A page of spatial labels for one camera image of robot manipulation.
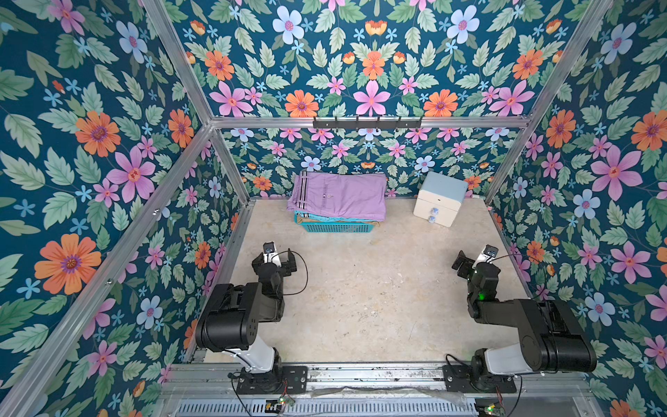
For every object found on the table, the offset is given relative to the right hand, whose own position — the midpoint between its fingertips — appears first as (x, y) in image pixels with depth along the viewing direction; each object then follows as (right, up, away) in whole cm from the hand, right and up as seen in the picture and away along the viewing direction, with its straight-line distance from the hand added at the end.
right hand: (475, 254), depth 90 cm
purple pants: (-41, +21, +9) cm, 47 cm away
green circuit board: (-62, -37, -21) cm, 75 cm away
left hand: (-71, +2, +1) cm, 71 cm away
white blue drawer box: (-9, +21, +11) cm, 25 cm away
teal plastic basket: (-59, +11, +10) cm, 60 cm away
